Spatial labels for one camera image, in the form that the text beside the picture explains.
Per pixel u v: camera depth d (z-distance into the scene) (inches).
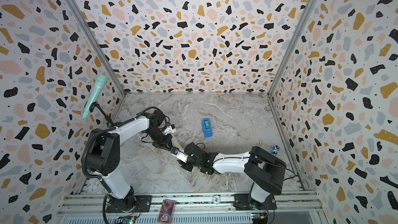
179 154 27.7
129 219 27.6
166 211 27.6
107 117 34.8
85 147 33.7
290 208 29.7
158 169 33.2
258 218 28.2
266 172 17.7
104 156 18.7
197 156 25.1
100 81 30.2
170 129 33.7
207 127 39.3
